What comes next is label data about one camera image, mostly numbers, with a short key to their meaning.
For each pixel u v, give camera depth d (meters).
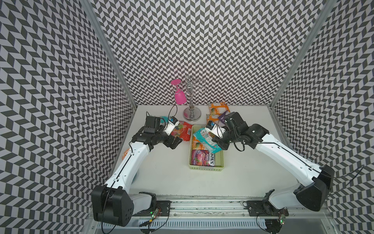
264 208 0.65
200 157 0.87
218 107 1.16
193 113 1.12
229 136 0.62
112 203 0.38
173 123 0.70
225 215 0.72
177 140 0.71
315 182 0.39
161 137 0.67
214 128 0.63
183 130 0.99
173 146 0.71
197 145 0.93
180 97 1.03
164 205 0.76
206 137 0.74
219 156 0.91
